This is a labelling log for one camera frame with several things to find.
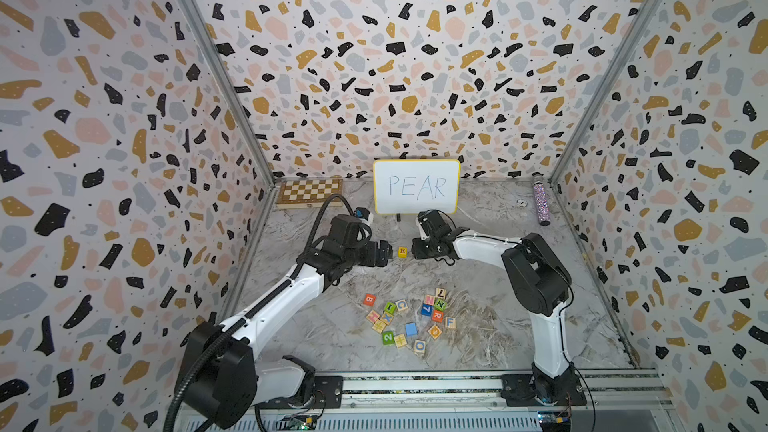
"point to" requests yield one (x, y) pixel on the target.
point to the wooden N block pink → (429, 299)
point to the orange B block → (369, 299)
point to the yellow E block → (402, 252)
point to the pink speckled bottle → (541, 203)
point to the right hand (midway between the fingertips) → (415, 250)
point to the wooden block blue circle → (419, 346)
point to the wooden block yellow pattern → (400, 341)
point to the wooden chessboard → (309, 193)
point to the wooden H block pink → (373, 316)
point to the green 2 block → (388, 337)
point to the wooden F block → (450, 322)
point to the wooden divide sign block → (380, 325)
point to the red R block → (438, 316)
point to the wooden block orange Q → (435, 332)
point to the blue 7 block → (426, 309)
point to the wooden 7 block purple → (440, 293)
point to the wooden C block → (401, 305)
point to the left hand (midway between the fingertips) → (381, 245)
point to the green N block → (440, 305)
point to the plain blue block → (411, 329)
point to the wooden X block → (386, 317)
